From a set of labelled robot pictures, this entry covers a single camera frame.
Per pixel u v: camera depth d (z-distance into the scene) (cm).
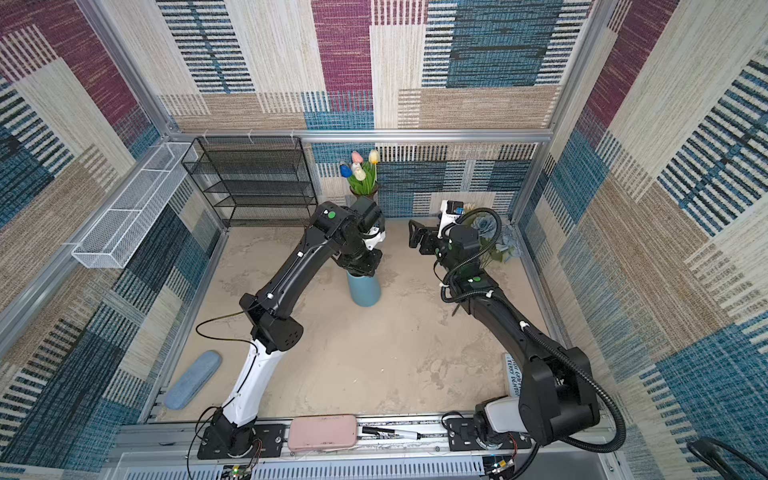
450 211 68
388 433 74
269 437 74
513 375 81
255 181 111
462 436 73
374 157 97
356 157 97
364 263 71
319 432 77
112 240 70
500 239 102
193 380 81
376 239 72
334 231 57
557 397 42
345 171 94
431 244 72
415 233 73
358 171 91
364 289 87
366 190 99
